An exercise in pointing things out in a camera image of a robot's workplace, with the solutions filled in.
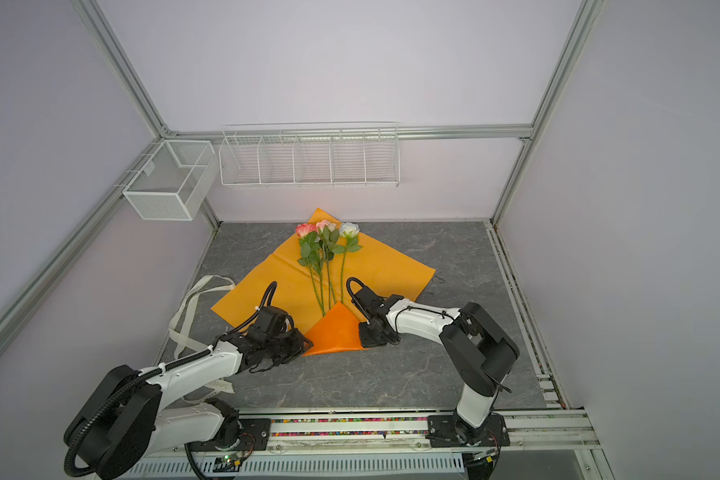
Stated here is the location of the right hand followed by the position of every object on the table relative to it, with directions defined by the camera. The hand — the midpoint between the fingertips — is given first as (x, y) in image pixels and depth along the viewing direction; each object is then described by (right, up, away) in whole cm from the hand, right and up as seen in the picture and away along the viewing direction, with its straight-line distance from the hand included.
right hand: (371, 343), depth 89 cm
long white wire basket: (-4, +62, +14) cm, 63 cm away
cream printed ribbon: (-62, +5, +6) cm, 63 cm away
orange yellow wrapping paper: (+3, +22, +21) cm, 31 cm away
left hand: (-18, -1, -4) cm, 18 cm away
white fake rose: (-8, +35, +23) cm, 43 cm away
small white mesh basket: (-66, +50, +7) cm, 83 cm away
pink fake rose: (-23, +27, +18) cm, 39 cm away
